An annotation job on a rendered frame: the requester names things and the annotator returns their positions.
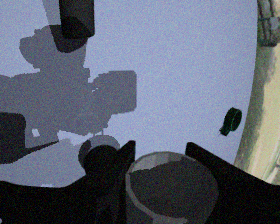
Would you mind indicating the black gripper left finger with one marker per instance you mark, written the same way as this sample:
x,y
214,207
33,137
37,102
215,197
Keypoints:
x,y
97,198

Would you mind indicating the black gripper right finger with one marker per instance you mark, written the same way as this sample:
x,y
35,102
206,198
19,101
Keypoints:
x,y
243,198

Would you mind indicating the black cylindrical post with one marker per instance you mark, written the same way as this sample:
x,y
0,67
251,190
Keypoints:
x,y
97,156

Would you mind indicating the dark green ring band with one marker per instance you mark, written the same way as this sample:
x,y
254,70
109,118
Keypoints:
x,y
231,121

